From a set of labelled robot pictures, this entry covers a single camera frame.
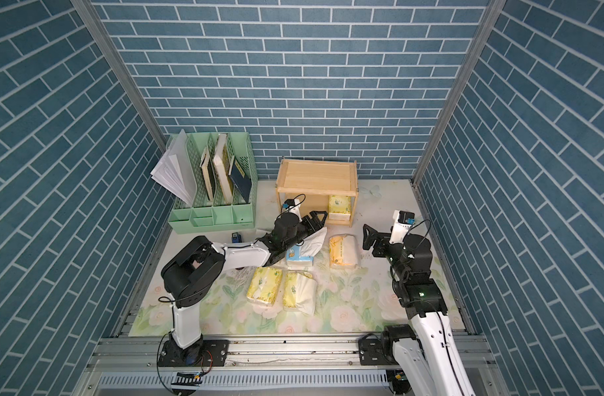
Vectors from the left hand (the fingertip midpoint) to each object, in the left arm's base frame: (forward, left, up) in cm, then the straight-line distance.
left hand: (330, 219), depth 87 cm
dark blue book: (+27, +39, -7) cm, 48 cm away
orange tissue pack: (-6, -6, -12) cm, 15 cm away
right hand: (-10, -14, +10) cm, 20 cm away
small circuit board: (-45, +42, -20) cm, 65 cm away
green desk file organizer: (+10, +51, -13) cm, 53 cm away
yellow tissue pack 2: (-22, +10, -12) cm, 27 cm away
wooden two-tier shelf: (+15, -3, +5) cm, 16 cm away
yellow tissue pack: (-19, +23, -13) cm, 32 cm away
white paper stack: (+16, +58, +8) cm, 60 cm away
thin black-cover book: (+23, +49, 0) cm, 54 cm away
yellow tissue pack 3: (+13, -5, -8) cm, 16 cm away
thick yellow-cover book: (+19, +41, +6) cm, 46 cm away
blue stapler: (0, +36, -13) cm, 38 cm away
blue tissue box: (-9, +10, -10) cm, 17 cm away
